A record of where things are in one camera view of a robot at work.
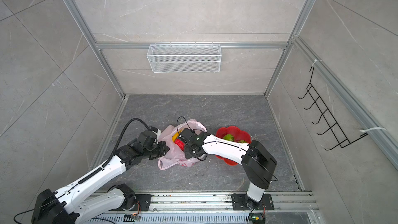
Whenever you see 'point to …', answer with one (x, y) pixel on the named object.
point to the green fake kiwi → (229, 137)
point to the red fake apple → (180, 143)
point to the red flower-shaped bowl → (238, 135)
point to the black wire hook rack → (334, 129)
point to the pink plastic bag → (175, 157)
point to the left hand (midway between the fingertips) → (171, 145)
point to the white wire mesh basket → (186, 58)
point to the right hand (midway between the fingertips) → (190, 153)
